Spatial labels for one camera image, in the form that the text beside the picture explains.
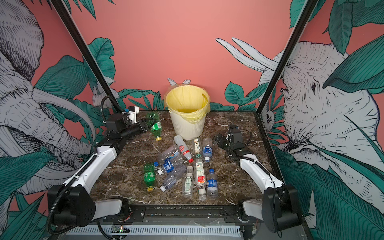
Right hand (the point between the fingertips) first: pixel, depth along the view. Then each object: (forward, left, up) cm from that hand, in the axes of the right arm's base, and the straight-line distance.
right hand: (217, 136), depth 87 cm
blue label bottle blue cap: (-26, +3, -13) cm, 29 cm away
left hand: (0, +34, +14) cm, 37 cm away
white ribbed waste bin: (+13, +21, -7) cm, 26 cm away
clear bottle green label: (-24, +17, -10) cm, 31 cm away
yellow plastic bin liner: (+29, +15, +2) cm, 33 cm away
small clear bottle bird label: (-2, +12, -10) cm, 16 cm away
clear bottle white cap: (-19, +25, -16) cm, 36 cm away
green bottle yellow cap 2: (-20, +38, -10) cm, 45 cm away
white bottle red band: (-2, +20, -10) cm, 23 cm away
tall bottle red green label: (-21, +10, -9) cm, 25 cm away
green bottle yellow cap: (0, +35, +16) cm, 38 cm away
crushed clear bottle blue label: (-3, +29, -14) cm, 32 cm away
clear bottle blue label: (-2, +5, -10) cm, 12 cm away
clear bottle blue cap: (-13, +25, -11) cm, 30 cm away
